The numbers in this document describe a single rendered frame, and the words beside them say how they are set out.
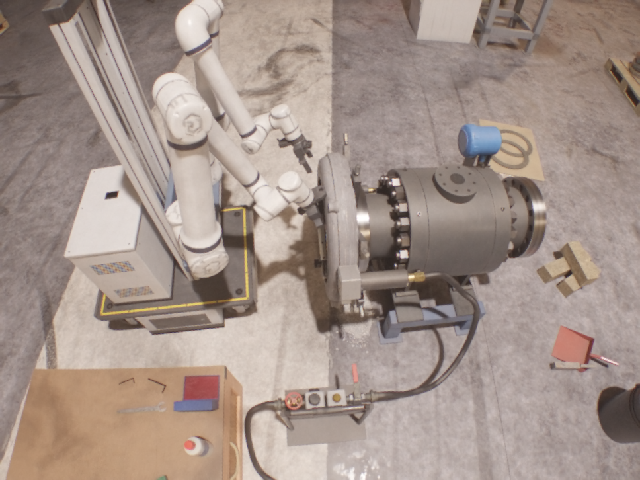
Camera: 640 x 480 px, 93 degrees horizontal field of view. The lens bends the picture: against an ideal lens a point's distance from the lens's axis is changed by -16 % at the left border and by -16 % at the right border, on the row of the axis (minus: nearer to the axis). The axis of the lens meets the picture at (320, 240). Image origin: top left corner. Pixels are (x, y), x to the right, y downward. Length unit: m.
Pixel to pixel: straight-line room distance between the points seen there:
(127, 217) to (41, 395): 0.94
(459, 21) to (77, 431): 5.40
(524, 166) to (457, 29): 2.43
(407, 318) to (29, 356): 2.38
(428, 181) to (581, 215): 1.96
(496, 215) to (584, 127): 2.90
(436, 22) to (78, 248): 4.67
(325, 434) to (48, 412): 1.35
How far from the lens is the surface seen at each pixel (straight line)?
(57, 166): 3.95
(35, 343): 2.86
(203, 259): 1.34
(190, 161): 1.06
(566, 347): 2.67
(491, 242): 1.79
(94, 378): 1.94
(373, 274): 1.47
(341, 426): 2.08
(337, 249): 1.48
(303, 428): 2.07
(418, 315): 2.04
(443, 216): 1.66
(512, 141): 3.76
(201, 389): 1.71
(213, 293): 2.04
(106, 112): 1.33
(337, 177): 1.54
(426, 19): 5.19
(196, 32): 1.52
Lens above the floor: 2.07
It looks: 55 degrees down
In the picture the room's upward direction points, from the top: straight up
